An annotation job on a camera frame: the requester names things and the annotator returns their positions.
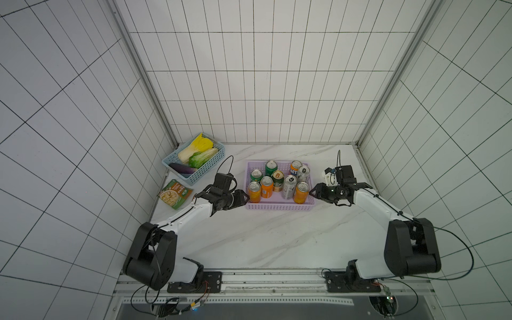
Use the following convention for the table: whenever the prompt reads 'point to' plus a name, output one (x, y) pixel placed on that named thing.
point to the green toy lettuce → (198, 159)
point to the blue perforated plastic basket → (192, 178)
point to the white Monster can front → (288, 188)
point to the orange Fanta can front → (266, 186)
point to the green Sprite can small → (256, 174)
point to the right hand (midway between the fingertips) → (306, 192)
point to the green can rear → (270, 166)
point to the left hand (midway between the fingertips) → (242, 202)
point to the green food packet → (176, 194)
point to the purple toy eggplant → (182, 168)
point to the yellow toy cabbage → (200, 144)
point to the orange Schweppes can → (301, 192)
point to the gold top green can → (278, 180)
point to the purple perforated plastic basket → (277, 202)
